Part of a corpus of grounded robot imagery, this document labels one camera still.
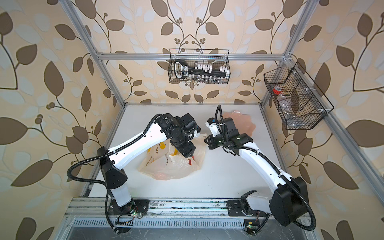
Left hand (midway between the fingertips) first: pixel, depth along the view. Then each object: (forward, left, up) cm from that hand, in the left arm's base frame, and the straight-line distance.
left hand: (189, 150), depth 72 cm
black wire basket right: (+26, -54, +12) cm, 61 cm away
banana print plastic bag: (-4, +14, -7) cm, 16 cm away
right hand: (+7, -8, -3) cm, 11 cm away
